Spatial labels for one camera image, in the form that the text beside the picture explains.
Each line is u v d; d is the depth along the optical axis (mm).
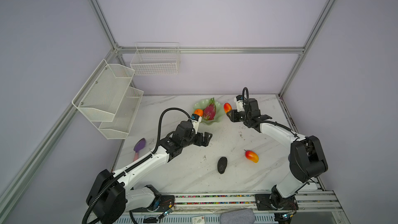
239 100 815
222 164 825
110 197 393
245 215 679
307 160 463
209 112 1003
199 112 1012
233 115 801
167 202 733
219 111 1063
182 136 602
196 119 702
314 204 749
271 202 730
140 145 911
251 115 716
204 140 707
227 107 913
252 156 860
